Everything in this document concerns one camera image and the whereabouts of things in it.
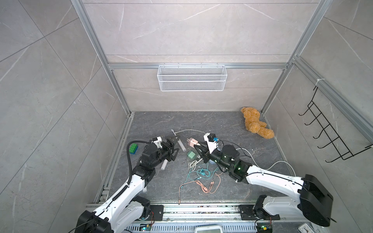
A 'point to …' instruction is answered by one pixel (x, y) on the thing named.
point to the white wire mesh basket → (192, 78)
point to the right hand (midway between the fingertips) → (198, 144)
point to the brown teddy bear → (253, 124)
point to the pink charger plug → (192, 142)
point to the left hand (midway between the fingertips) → (182, 140)
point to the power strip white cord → (272, 167)
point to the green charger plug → (191, 155)
